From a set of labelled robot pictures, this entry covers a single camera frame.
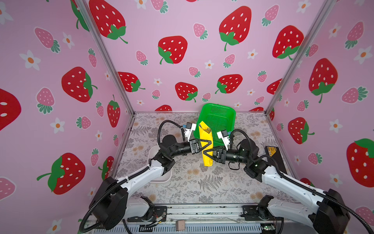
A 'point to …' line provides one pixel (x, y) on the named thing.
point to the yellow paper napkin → (205, 135)
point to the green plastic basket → (217, 117)
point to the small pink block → (180, 225)
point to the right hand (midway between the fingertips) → (203, 153)
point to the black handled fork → (208, 130)
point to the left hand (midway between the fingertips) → (211, 145)
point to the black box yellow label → (274, 152)
